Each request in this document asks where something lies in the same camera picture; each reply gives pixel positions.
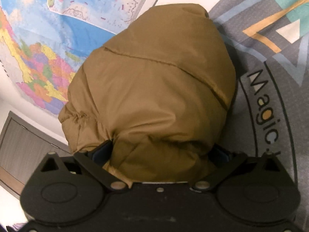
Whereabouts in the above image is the brown puffer jacket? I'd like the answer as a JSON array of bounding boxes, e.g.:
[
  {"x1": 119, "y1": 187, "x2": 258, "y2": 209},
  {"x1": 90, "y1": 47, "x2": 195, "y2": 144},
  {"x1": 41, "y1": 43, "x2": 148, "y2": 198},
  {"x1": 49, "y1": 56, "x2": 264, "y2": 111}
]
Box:
[{"x1": 59, "y1": 4, "x2": 236, "y2": 185}]

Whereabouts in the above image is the grey patterned Magic rug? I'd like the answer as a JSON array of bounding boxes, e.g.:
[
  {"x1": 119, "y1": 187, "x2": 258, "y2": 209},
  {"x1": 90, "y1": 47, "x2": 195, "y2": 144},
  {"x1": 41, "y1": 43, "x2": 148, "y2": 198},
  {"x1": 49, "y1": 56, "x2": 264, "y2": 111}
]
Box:
[{"x1": 209, "y1": 0, "x2": 308, "y2": 231}]

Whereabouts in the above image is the colourful wall map poster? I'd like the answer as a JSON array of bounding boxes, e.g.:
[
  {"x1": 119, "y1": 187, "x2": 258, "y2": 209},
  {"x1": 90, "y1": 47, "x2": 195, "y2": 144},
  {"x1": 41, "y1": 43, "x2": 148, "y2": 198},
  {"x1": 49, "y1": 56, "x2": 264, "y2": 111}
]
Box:
[{"x1": 1, "y1": 0, "x2": 157, "y2": 116}]

